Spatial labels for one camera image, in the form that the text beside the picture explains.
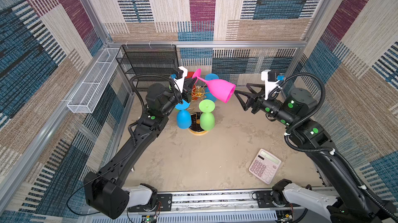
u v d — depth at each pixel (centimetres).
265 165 83
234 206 73
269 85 48
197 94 79
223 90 62
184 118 79
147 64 108
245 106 52
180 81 54
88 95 94
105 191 38
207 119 78
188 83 60
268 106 50
